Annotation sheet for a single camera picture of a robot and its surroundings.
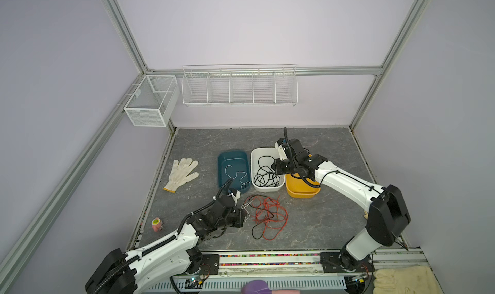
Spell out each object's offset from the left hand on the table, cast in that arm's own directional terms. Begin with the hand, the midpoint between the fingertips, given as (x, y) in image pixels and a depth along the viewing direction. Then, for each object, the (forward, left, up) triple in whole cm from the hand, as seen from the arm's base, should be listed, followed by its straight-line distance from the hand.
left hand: (246, 217), depth 80 cm
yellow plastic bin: (+13, -25, -2) cm, 28 cm away
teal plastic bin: (+30, +6, -4) cm, 31 cm away
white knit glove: (+27, +34, -5) cm, 44 cm away
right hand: (+19, -13, +9) cm, 24 cm away
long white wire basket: (+60, 0, +25) cm, 65 cm away
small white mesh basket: (+59, +48, +19) cm, 78 cm away
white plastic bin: (+35, -6, -2) cm, 36 cm away
